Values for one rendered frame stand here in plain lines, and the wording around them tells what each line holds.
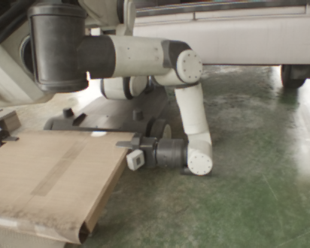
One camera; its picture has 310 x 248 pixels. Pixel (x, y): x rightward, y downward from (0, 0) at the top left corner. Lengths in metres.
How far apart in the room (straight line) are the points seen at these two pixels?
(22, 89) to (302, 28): 1.27
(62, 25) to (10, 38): 0.13
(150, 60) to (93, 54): 0.13
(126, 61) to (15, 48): 0.22
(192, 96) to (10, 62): 0.41
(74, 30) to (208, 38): 1.03
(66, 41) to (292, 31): 1.17
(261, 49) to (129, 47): 1.00
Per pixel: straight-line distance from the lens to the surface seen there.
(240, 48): 1.37
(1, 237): 0.65
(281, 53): 1.40
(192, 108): 0.60
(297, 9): 1.54
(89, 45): 0.44
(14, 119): 1.75
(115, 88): 1.11
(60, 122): 1.09
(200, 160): 0.61
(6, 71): 0.53
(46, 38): 0.43
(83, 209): 0.54
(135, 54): 0.48
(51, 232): 0.54
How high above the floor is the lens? 0.61
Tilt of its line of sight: 27 degrees down
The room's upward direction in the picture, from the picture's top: 6 degrees counter-clockwise
